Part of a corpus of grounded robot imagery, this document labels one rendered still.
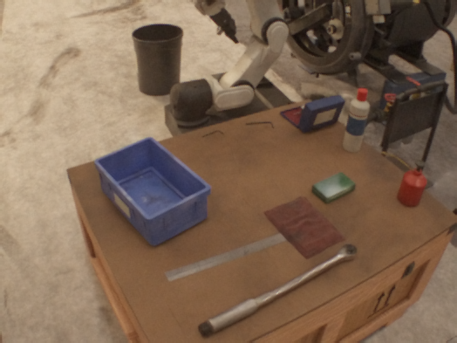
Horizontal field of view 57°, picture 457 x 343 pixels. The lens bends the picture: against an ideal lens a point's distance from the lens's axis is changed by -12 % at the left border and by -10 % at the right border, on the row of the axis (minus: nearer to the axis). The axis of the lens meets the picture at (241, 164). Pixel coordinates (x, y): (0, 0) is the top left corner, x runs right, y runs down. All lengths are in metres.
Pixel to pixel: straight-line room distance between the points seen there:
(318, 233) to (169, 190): 0.45
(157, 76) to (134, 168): 1.39
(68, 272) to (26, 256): 0.22
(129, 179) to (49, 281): 0.61
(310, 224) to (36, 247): 1.16
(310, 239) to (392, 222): 0.28
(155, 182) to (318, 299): 0.60
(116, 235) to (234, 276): 0.34
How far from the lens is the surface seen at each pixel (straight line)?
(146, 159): 1.43
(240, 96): 2.22
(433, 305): 1.85
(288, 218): 1.29
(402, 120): 2.02
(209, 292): 1.12
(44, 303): 1.77
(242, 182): 1.41
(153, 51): 2.67
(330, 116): 1.69
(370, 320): 1.57
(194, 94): 2.15
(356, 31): 2.33
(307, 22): 2.58
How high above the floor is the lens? 1.37
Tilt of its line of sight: 37 degrees down
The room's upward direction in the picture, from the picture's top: 4 degrees clockwise
